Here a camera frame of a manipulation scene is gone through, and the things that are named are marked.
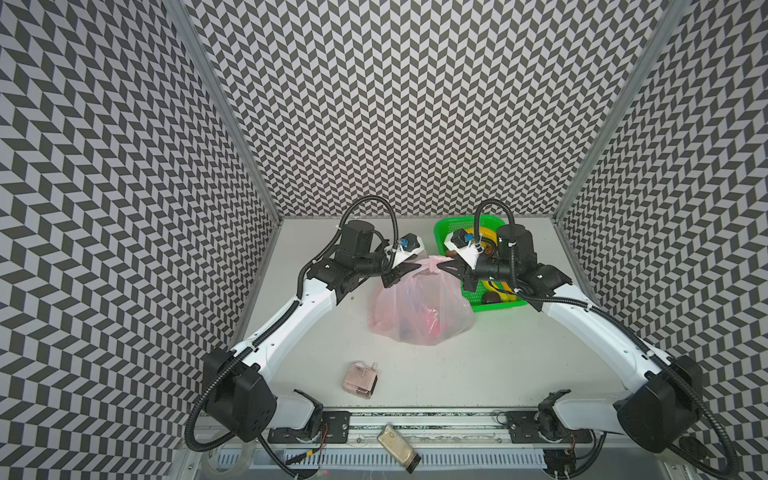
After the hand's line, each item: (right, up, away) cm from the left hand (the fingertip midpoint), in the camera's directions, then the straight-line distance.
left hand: (414, 259), depth 74 cm
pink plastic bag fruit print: (+4, -13, +7) cm, 15 cm away
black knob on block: (+63, -42, -7) cm, 76 cm away
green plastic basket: (+20, +12, +33) cm, 41 cm away
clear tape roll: (-38, -45, -7) cm, 59 cm away
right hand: (+6, -3, -1) cm, 7 cm away
